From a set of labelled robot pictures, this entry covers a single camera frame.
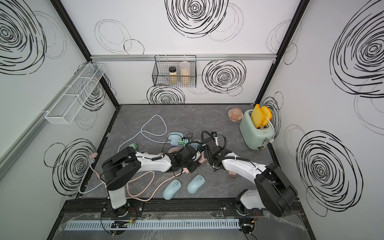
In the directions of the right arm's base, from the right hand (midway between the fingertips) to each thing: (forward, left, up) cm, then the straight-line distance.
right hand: (210, 149), depth 88 cm
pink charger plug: (-13, -12, -4) cm, 18 cm away
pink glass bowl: (+30, -20, -2) cm, 36 cm away
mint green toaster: (+4, -24, +7) cm, 26 cm away
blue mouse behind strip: (+9, +23, -1) cm, 24 cm away
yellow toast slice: (+13, -28, +16) cm, 35 cm away
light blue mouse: (-22, +21, -4) cm, 31 cm away
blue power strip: (+5, +20, 0) cm, 21 cm away
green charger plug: (+3, +48, -3) cm, 49 cm away
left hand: (-6, +7, -6) cm, 11 cm away
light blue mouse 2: (-18, +8, -3) cm, 20 cm away
